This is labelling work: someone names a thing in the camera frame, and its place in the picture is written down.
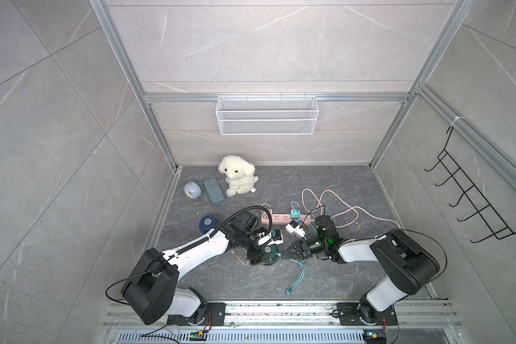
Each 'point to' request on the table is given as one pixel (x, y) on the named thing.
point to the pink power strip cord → (350, 207)
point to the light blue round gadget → (193, 190)
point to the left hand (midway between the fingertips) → (271, 246)
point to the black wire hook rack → (496, 226)
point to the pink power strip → (283, 219)
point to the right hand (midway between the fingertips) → (285, 258)
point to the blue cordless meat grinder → (206, 223)
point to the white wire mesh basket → (266, 115)
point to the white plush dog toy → (239, 173)
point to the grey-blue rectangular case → (213, 191)
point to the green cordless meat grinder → (271, 251)
